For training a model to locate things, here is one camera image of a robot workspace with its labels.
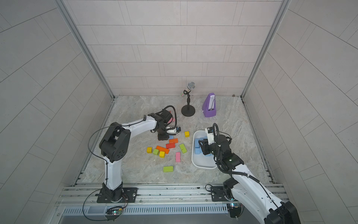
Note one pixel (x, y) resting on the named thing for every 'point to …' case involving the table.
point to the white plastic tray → (200, 161)
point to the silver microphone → (190, 86)
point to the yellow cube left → (149, 150)
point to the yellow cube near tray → (187, 134)
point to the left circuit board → (114, 211)
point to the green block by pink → (182, 148)
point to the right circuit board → (235, 209)
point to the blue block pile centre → (197, 150)
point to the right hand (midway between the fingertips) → (201, 140)
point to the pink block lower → (178, 157)
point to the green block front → (167, 169)
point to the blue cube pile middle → (171, 136)
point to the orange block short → (174, 140)
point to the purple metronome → (209, 108)
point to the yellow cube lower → (161, 154)
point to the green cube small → (156, 151)
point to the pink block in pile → (173, 119)
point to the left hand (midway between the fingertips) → (168, 134)
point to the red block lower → (170, 145)
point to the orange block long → (163, 149)
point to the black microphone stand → (188, 110)
